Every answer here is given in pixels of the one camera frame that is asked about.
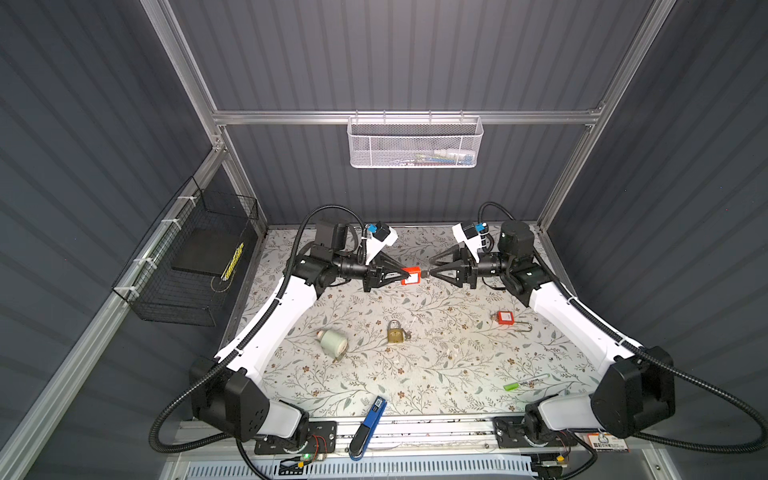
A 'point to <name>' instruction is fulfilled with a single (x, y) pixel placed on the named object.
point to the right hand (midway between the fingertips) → (435, 272)
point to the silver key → (407, 334)
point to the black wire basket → (148, 287)
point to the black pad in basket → (208, 250)
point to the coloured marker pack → (609, 442)
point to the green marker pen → (515, 385)
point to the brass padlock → (395, 335)
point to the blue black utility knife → (361, 438)
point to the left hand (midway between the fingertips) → (405, 272)
